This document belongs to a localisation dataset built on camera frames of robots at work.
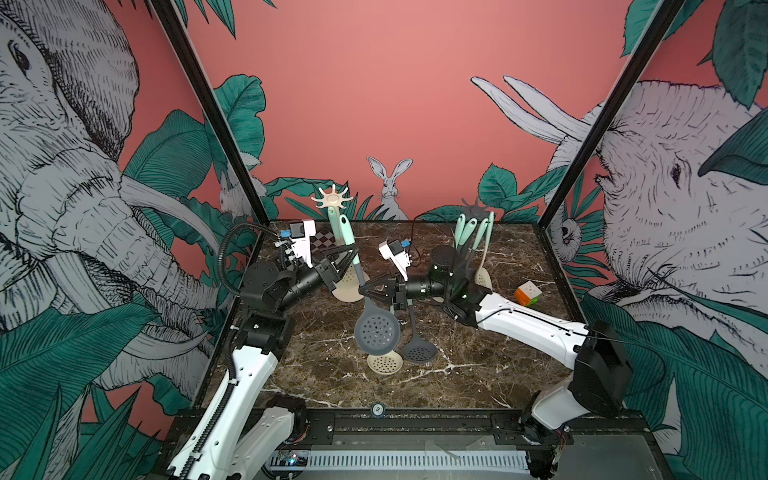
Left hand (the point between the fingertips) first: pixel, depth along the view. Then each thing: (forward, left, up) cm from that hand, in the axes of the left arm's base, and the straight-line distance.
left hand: (358, 247), depth 60 cm
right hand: (-6, -1, -8) cm, 10 cm away
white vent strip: (-34, -11, -40) cm, 54 cm away
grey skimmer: (-11, -3, -16) cm, 20 cm away
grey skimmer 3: (+7, -29, -5) cm, 30 cm away
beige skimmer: (-12, -5, -38) cm, 40 cm away
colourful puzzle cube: (+8, -52, -36) cm, 63 cm away
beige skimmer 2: (+10, -35, -28) cm, 46 cm away
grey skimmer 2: (-8, -15, -39) cm, 42 cm away
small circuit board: (-32, +19, -40) cm, 54 cm away
